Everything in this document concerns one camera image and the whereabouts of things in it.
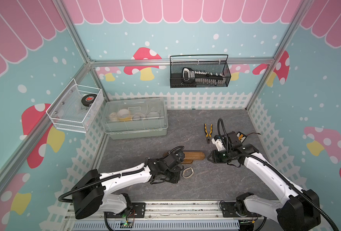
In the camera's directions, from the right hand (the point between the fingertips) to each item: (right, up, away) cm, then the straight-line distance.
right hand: (209, 157), depth 81 cm
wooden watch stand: (-10, 0, +5) cm, 11 cm away
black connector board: (+28, +10, +22) cm, 37 cm away
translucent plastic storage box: (-46, +23, +14) cm, 53 cm away
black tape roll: (-68, +33, -1) cm, 75 cm away
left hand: (-19, -12, -2) cm, 22 cm away
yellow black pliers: (+4, +10, +22) cm, 25 cm away
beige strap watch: (-13, -13, +4) cm, 19 cm away
